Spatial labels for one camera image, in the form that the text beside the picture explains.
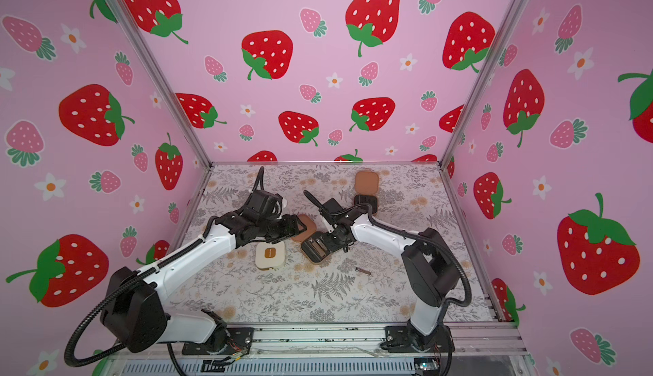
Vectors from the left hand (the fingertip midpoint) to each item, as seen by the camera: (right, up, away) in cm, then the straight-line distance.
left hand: (302, 229), depth 82 cm
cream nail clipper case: (-13, -11, +8) cm, 19 cm away
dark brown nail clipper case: (+25, +13, +29) cm, 40 cm away
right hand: (+8, -7, +6) cm, 12 cm away
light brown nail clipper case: (+4, -7, +6) cm, 10 cm away
